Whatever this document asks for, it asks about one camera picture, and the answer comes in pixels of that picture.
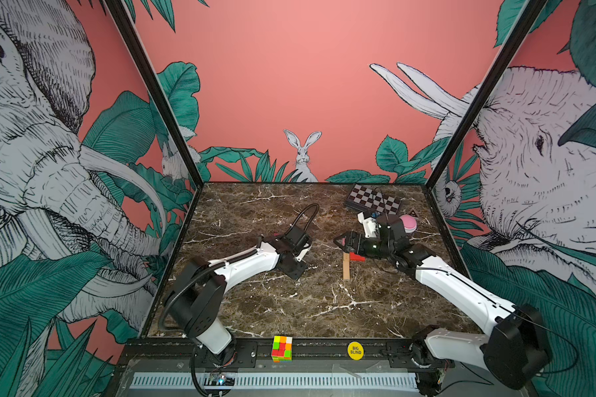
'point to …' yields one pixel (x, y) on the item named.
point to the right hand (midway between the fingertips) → (341, 239)
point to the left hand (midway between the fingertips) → (298, 266)
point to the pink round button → (410, 222)
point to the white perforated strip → (278, 380)
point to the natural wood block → (346, 265)
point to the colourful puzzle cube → (282, 349)
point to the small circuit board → (219, 380)
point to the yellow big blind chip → (355, 351)
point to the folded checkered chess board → (372, 199)
